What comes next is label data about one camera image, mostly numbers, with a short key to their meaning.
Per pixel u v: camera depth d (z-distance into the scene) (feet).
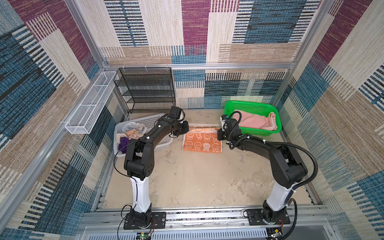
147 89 3.55
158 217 2.43
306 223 2.40
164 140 2.27
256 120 3.57
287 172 1.60
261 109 3.68
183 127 2.85
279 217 2.26
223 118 2.85
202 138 3.35
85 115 2.39
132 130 3.25
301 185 1.63
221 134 2.85
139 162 1.72
